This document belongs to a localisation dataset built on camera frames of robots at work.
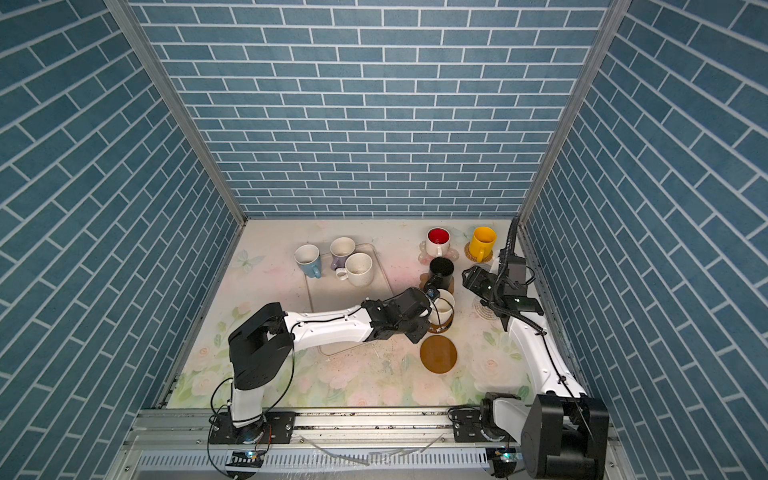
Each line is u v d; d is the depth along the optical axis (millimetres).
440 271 983
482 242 1027
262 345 505
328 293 992
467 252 1107
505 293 630
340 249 1050
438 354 865
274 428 728
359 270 999
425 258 1083
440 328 903
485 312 941
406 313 662
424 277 1025
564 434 398
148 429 748
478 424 736
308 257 1016
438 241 1073
